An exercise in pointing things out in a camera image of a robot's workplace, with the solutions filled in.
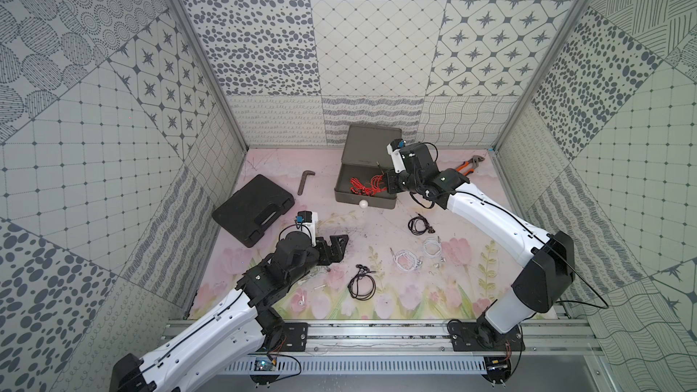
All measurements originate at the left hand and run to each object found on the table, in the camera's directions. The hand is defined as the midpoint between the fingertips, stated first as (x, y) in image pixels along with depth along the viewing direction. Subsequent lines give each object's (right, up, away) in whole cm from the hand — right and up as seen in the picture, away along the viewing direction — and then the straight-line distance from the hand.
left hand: (337, 233), depth 75 cm
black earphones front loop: (+4, -18, +9) cm, 21 cm away
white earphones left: (-11, -21, +5) cm, 24 cm away
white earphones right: (+32, -9, +17) cm, 37 cm away
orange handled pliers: (+56, +22, +40) cm, 73 cm away
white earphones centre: (+22, -12, +14) cm, 28 cm away
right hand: (+15, +15, +8) cm, 23 cm away
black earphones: (+26, -2, +23) cm, 35 cm away
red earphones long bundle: (+11, +13, +7) cm, 19 cm away
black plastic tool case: (-33, +3, +20) cm, 39 cm away
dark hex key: (-17, +13, +35) cm, 41 cm away
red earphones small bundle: (+6, +12, +14) cm, 19 cm away
